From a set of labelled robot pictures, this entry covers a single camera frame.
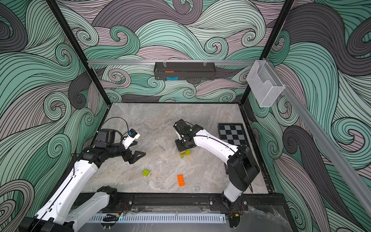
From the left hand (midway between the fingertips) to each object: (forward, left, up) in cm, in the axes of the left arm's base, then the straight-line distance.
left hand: (139, 146), depth 75 cm
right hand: (+5, -24, -9) cm, 26 cm away
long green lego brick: (+2, -23, -12) cm, 26 cm away
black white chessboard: (+18, -58, -14) cm, 62 cm away
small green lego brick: (-3, -26, 0) cm, 26 cm away
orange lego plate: (-11, -22, -17) cm, 30 cm away
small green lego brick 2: (-8, -2, -16) cm, 18 cm away
